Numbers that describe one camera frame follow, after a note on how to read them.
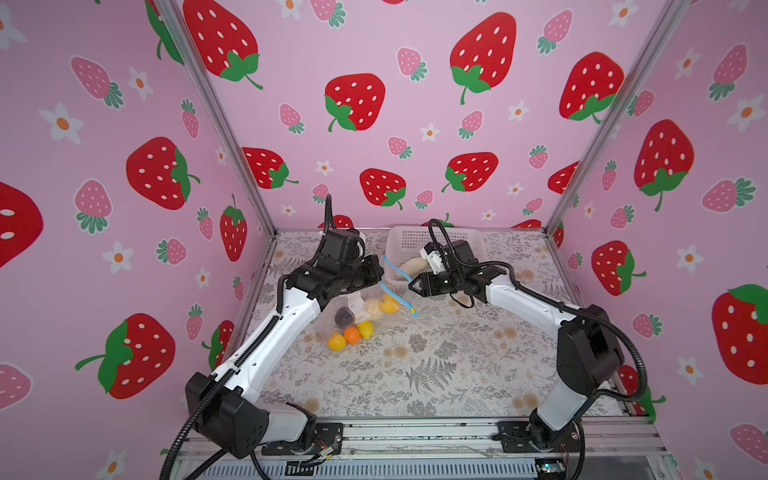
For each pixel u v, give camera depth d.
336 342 0.86
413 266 1.01
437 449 0.73
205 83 0.79
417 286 0.82
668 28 0.70
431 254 0.80
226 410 0.38
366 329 0.87
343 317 0.90
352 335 0.87
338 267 0.56
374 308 0.88
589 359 0.47
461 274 0.68
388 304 0.83
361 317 0.86
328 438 0.75
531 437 0.68
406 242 1.13
